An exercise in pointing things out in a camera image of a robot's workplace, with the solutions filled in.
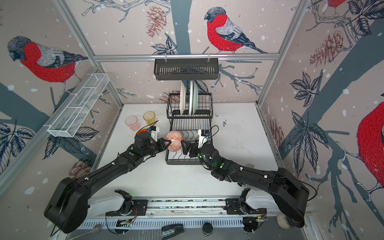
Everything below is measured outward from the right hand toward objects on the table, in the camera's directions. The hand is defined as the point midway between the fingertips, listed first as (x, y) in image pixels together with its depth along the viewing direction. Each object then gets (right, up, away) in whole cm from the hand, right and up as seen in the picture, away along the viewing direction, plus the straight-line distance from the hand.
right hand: (185, 143), depth 77 cm
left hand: (-9, 0, +4) cm, 9 cm away
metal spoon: (-40, -38, -10) cm, 56 cm away
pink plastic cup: (-40, +10, +25) cm, 48 cm away
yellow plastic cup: (-28, +14, +26) cm, 41 cm away
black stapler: (-6, -38, -11) cm, 40 cm away
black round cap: (+10, -32, -17) cm, 38 cm away
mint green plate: (+5, +20, +2) cm, 20 cm away
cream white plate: (-1, +27, 0) cm, 27 cm away
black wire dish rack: (+2, +15, +3) cm, 16 cm away
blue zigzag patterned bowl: (-6, +2, +6) cm, 9 cm away
